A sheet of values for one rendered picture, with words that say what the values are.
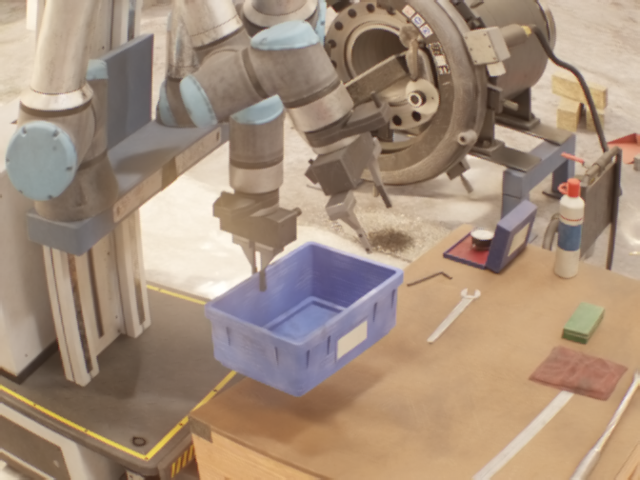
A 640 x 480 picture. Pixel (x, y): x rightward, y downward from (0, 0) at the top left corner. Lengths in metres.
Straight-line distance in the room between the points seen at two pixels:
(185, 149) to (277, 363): 0.52
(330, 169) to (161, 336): 0.97
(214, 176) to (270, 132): 2.29
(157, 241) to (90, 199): 1.79
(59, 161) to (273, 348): 0.49
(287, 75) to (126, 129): 0.69
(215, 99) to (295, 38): 0.15
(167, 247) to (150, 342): 1.17
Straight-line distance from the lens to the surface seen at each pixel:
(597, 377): 2.01
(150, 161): 2.03
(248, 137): 1.76
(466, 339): 2.14
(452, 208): 3.80
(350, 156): 1.59
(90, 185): 1.82
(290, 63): 1.54
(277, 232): 1.81
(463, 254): 2.45
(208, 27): 1.67
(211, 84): 1.56
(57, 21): 1.56
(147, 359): 2.36
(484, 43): 3.03
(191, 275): 3.37
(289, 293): 1.99
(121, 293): 2.40
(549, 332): 2.18
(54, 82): 1.59
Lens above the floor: 1.59
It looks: 26 degrees down
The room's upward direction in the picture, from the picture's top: straight up
